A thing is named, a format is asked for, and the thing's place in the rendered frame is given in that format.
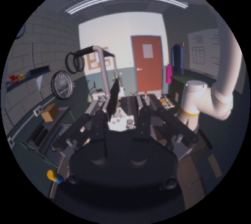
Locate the black tyre ring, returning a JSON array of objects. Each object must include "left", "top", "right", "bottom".
[
  {"left": 64, "top": 52, "right": 79, "bottom": 75},
  {"left": 73, "top": 53, "right": 86, "bottom": 72}
]

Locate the yellow and blue cylinder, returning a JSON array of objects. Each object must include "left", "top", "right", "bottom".
[{"left": 47, "top": 170, "right": 65, "bottom": 184}]

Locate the grey push frame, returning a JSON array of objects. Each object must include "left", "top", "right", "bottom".
[{"left": 75, "top": 45, "right": 123, "bottom": 101}]

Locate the grey side table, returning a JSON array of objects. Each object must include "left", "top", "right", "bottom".
[{"left": 26, "top": 106, "right": 71, "bottom": 154}]

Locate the cork notice board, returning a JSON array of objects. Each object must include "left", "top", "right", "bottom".
[{"left": 86, "top": 46, "right": 112, "bottom": 71}]

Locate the black backrest panel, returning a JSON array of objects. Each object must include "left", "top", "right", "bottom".
[{"left": 106, "top": 77, "right": 121, "bottom": 122}]

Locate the orange tool tray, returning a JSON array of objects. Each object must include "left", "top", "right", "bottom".
[{"left": 158, "top": 97, "right": 175, "bottom": 110}]

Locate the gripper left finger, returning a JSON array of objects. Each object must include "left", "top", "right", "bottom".
[{"left": 53, "top": 110, "right": 109, "bottom": 152}]

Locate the red door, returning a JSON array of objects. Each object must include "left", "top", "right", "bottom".
[{"left": 130, "top": 35, "right": 164, "bottom": 94}]

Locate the spoked wheel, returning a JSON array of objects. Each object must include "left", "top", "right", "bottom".
[{"left": 51, "top": 70, "right": 76, "bottom": 100}]

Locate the white wheelchair base plate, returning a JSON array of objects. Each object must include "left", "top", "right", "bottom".
[{"left": 107, "top": 113, "right": 136, "bottom": 131}]

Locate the blue cylinder tank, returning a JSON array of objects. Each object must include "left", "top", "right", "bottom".
[{"left": 171, "top": 43, "right": 185, "bottom": 75}]

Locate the dark green cabinet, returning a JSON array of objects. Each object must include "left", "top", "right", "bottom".
[{"left": 168, "top": 75, "right": 197, "bottom": 110}]

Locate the red bin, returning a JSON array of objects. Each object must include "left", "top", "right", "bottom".
[{"left": 8, "top": 74, "right": 19, "bottom": 85}]

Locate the blue wall shelf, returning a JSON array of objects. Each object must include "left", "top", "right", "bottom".
[{"left": 6, "top": 65, "right": 51, "bottom": 93}]

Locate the ceiling light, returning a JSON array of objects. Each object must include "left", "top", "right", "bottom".
[{"left": 64, "top": 0, "right": 189, "bottom": 15}]

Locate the white notice board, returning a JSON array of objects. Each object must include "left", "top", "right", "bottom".
[{"left": 187, "top": 28, "right": 222, "bottom": 79}]

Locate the brown cardboard box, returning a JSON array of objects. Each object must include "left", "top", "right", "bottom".
[{"left": 40, "top": 103, "right": 60, "bottom": 122}]

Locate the white wall socket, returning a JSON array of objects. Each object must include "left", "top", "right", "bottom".
[{"left": 33, "top": 105, "right": 43, "bottom": 117}]

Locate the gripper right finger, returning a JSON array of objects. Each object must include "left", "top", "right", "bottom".
[{"left": 132, "top": 106, "right": 200, "bottom": 149}]

